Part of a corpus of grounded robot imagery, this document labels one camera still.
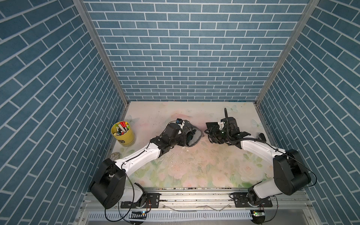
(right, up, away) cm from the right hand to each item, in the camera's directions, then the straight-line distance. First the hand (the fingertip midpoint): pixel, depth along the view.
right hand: (207, 133), depth 87 cm
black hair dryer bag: (+2, +3, -8) cm, 9 cm away
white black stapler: (+38, -4, +7) cm, 39 cm away
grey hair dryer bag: (-12, +4, +6) cm, 14 cm away
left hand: (-12, -2, -3) cm, 12 cm away
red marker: (-53, +5, +1) cm, 54 cm away
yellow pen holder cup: (-54, +1, 0) cm, 54 cm away
